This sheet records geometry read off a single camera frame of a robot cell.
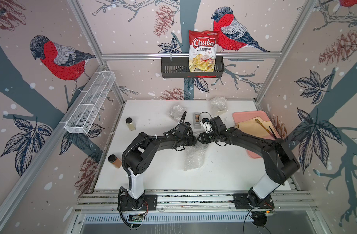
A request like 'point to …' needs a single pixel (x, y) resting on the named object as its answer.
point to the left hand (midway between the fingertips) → (196, 139)
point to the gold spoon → (258, 122)
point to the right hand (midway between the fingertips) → (200, 137)
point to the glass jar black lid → (130, 125)
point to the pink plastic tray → (240, 116)
